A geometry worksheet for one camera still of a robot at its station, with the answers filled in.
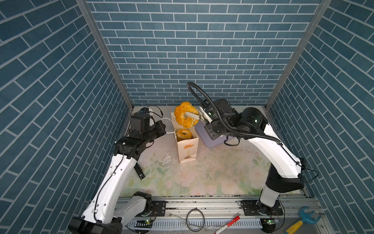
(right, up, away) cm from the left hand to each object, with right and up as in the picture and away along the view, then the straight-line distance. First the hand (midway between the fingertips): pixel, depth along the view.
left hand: (167, 124), depth 71 cm
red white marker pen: (+31, -47, -2) cm, 56 cm away
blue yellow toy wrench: (+69, -45, -1) cm, 83 cm away
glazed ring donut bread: (+6, -7, +23) cm, 25 cm away
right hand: (+19, +1, -8) cm, 20 cm away
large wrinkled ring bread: (+6, +6, +1) cm, 9 cm away
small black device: (-19, -28, +13) cm, 36 cm away
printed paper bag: (+9, -14, +6) cm, 18 cm away
